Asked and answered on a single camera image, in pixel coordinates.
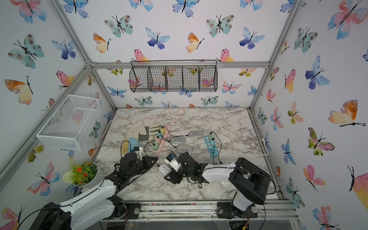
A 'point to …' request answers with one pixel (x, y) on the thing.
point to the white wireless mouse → (165, 169)
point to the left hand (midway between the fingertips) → (160, 158)
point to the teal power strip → (211, 148)
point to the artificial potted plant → (86, 175)
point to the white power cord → (205, 116)
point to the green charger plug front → (156, 146)
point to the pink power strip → (161, 141)
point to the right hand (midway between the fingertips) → (168, 173)
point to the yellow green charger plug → (163, 130)
